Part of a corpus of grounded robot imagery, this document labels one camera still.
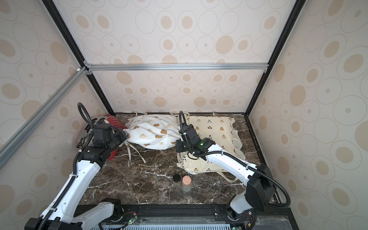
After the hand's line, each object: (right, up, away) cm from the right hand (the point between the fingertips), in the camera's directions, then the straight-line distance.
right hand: (182, 142), depth 81 cm
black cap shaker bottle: (-3, -21, -5) cm, 22 cm away
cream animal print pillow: (+25, +6, +14) cm, 29 cm away
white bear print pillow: (-17, +6, +1) cm, 18 cm away
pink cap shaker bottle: (+2, -21, -7) cm, 22 cm away
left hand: (-28, +7, -5) cm, 30 cm away
